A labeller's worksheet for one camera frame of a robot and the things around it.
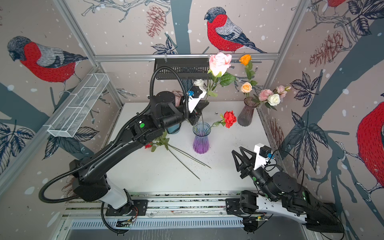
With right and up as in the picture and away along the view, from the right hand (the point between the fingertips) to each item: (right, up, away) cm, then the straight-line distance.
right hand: (233, 153), depth 59 cm
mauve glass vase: (+19, +14, +42) cm, 48 cm away
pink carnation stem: (+33, +30, +23) cm, 49 cm away
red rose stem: (+1, +14, +11) cm, 17 cm away
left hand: (-11, +21, -4) cm, 24 cm away
